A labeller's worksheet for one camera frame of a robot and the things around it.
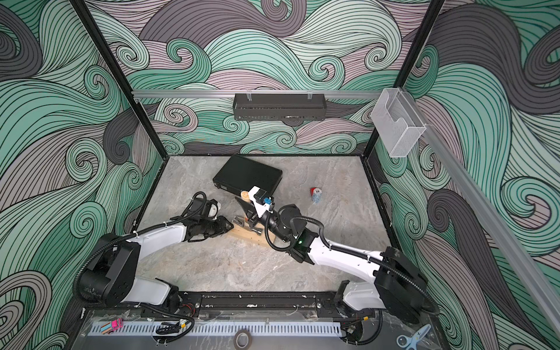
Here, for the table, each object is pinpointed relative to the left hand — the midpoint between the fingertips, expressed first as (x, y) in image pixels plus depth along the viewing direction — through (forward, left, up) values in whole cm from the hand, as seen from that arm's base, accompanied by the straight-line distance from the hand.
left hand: (229, 226), depth 89 cm
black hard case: (+30, -2, -2) cm, 31 cm away
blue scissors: (-38, -62, -1) cm, 72 cm away
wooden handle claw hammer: (+1, -6, +4) cm, 7 cm away
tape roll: (-37, -9, -3) cm, 39 cm away
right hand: (-4, -8, +29) cm, 30 cm away
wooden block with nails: (-2, -4, +1) cm, 4 cm away
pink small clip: (-34, +32, -1) cm, 46 cm away
